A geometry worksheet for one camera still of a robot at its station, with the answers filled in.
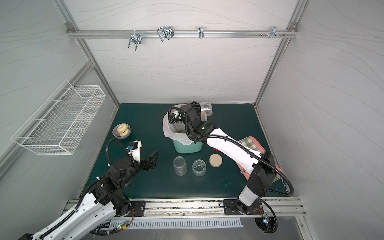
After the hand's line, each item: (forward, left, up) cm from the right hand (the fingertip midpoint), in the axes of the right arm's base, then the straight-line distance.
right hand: (198, 105), depth 74 cm
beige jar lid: (-14, -11, -33) cm, 37 cm away
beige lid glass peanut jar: (-19, -1, -33) cm, 38 cm away
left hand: (-19, +23, -15) cm, 34 cm away
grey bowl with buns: (+1, +51, -27) cm, 58 cm away
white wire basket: (-15, +64, -1) cm, 66 cm away
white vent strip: (-47, +20, -33) cm, 61 cm away
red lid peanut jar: (-4, -4, 0) cm, 6 cm away
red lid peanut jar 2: (-23, +9, -22) cm, 33 cm away
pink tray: (-21, -27, -32) cm, 47 cm away
